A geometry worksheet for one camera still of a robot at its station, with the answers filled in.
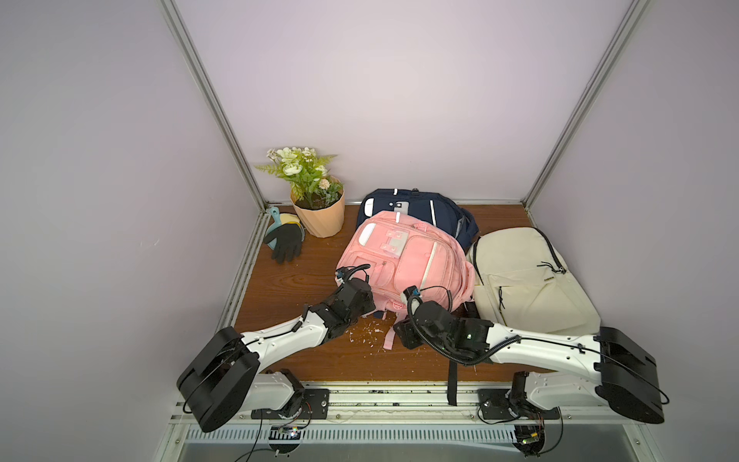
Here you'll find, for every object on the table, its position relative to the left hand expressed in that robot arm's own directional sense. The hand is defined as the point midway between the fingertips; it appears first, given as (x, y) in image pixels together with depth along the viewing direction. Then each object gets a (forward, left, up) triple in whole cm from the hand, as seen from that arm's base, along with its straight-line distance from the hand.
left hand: (377, 296), depth 86 cm
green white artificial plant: (+33, +24, +21) cm, 46 cm away
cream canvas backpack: (+9, -49, -5) cm, 50 cm away
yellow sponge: (+35, +37, -4) cm, 51 cm away
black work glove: (+24, +34, -6) cm, 43 cm away
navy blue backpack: (+41, -22, -2) cm, 46 cm away
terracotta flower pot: (+27, +20, +8) cm, 35 cm away
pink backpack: (+16, -6, +1) cm, 17 cm away
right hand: (-7, -6, +5) cm, 10 cm away
